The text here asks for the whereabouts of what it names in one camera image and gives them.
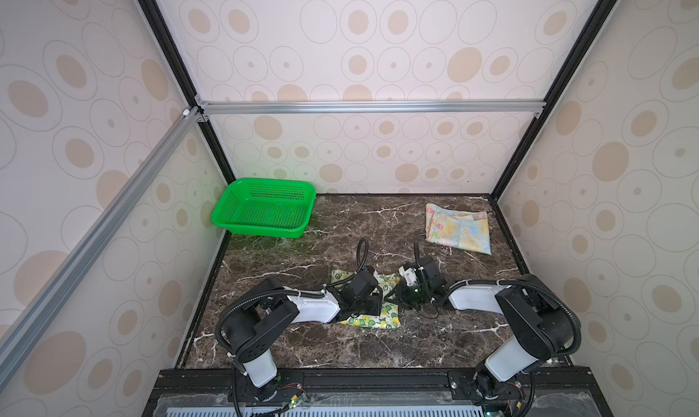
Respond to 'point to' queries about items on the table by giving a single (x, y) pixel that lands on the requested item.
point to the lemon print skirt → (390, 315)
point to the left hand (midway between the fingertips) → (392, 306)
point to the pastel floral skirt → (466, 229)
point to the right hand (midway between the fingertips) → (395, 298)
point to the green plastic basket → (266, 208)
